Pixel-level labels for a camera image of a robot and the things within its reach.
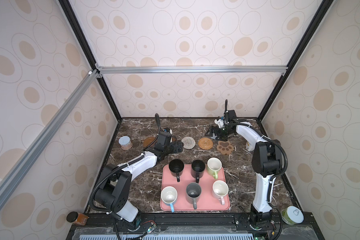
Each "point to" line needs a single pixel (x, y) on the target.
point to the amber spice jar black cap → (78, 218)
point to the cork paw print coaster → (224, 147)
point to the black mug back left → (176, 166)
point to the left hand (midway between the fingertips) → (182, 142)
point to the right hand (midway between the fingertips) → (211, 135)
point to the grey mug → (193, 191)
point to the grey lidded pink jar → (125, 142)
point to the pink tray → (202, 189)
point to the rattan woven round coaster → (205, 143)
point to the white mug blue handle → (169, 195)
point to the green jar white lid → (291, 215)
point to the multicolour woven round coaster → (188, 142)
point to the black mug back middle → (197, 169)
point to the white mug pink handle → (220, 189)
